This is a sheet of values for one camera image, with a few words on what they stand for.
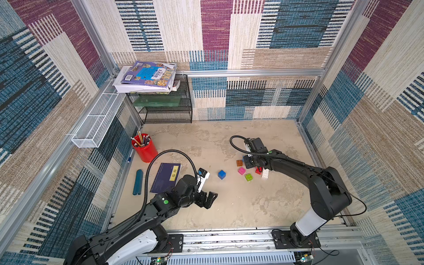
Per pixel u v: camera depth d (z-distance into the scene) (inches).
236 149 27.0
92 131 28.0
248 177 36.1
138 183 35.7
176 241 29.3
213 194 26.9
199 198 26.5
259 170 36.0
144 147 35.6
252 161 32.0
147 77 31.3
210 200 26.6
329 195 18.0
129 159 42.0
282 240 28.7
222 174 36.1
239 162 38.0
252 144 28.9
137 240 22.5
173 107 45.3
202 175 26.5
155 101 37.3
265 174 36.7
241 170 37.0
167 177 36.5
